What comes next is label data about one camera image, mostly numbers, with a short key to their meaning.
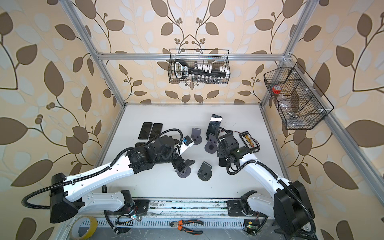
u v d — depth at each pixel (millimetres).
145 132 1029
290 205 398
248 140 987
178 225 693
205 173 806
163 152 540
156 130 1058
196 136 990
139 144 946
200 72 836
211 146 961
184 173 812
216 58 910
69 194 398
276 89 869
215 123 935
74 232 662
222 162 808
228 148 641
